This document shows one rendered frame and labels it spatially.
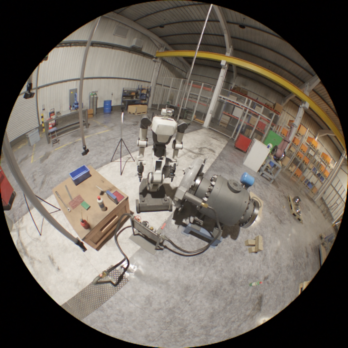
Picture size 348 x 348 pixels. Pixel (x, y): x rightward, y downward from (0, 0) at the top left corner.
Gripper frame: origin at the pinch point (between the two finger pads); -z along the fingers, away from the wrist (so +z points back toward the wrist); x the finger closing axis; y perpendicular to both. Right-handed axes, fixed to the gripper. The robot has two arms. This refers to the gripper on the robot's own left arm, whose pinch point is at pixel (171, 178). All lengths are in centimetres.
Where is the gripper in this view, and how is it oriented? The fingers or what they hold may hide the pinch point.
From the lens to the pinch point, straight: 167.0
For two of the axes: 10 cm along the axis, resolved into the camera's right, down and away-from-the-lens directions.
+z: 1.7, -8.7, -4.6
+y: 9.4, 0.1, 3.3
